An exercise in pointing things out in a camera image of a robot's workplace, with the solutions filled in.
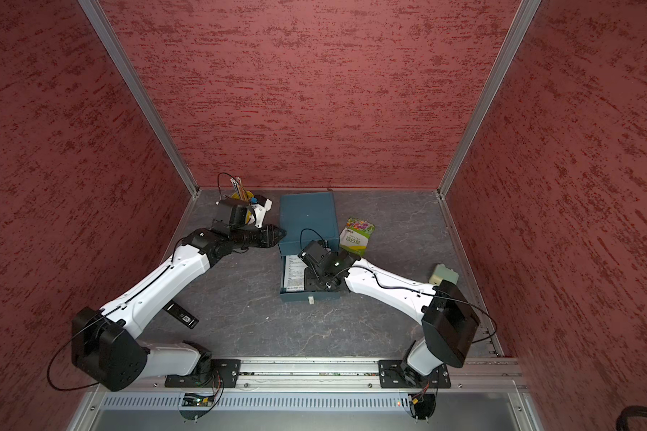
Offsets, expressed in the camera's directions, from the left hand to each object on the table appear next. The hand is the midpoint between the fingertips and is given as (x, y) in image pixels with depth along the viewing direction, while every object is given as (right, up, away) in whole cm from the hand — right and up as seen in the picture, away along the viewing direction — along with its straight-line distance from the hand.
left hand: (281, 240), depth 80 cm
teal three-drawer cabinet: (+7, +7, +4) cm, 11 cm away
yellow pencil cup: (-19, +16, +24) cm, 35 cm away
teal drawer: (+7, -17, 0) cm, 18 cm away
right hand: (+10, -15, +2) cm, 18 cm away
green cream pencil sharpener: (+54, -13, +11) cm, 57 cm away
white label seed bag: (+3, -11, +6) cm, 13 cm away
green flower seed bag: (+25, -1, +24) cm, 35 cm away
